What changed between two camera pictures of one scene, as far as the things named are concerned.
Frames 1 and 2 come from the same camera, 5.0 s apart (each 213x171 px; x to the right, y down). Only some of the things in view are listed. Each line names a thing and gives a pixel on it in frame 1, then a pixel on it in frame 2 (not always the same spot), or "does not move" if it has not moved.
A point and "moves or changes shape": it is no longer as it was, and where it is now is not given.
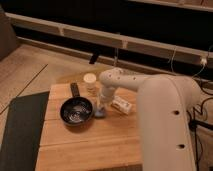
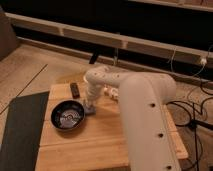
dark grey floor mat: x=23 y=132 does not move
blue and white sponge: x=100 y=114 → x=90 y=109
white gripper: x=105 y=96 → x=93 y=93
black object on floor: x=93 y=58 does not move
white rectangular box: x=121 y=105 moves or changes shape
